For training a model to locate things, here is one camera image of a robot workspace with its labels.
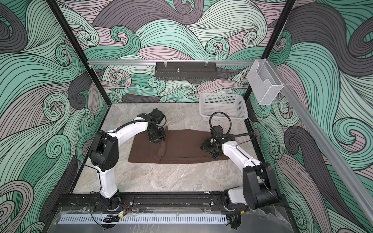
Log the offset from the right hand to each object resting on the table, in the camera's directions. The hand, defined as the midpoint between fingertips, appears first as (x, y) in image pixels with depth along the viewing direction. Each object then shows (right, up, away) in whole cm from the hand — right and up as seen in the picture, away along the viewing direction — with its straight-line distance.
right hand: (204, 149), depth 88 cm
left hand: (-24, +6, +3) cm, 25 cm away
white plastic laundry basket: (+29, +29, +30) cm, 51 cm away
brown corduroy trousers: (+6, +11, -23) cm, 27 cm away
